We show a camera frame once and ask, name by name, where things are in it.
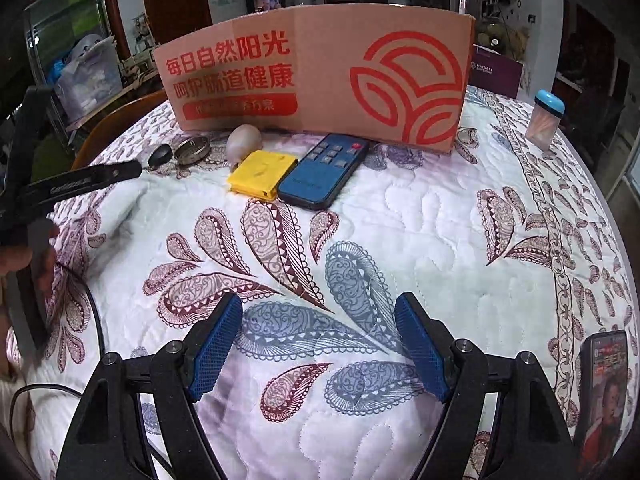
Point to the beige egg-shaped stone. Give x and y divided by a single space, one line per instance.
245 145

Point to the framed screen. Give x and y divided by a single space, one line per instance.
265 0

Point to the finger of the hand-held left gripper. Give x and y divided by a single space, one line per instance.
80 185

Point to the standing fan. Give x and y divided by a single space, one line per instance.
500 40

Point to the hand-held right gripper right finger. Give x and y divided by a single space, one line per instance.
420 350

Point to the printed cardboard box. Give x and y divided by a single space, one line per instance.
320 70

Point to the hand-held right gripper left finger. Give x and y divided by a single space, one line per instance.
215 350

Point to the blue lid toothpick jar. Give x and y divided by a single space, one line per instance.
545 120

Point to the purple box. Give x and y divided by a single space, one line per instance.
497 72

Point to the small black round cap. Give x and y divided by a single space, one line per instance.
160 156

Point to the person's left forearm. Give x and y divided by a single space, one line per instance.
15 400

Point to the black smartphone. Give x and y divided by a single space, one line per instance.
602 395

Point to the metal sink strainer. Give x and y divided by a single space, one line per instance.
192 150

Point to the wooden chair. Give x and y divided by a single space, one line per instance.
115 125

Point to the person's left hand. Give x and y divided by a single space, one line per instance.
42 275

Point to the yellow flat box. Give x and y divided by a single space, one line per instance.
262 175

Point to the clear storage bin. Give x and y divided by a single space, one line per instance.
90 80

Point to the blue remote control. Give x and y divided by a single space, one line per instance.
322 172

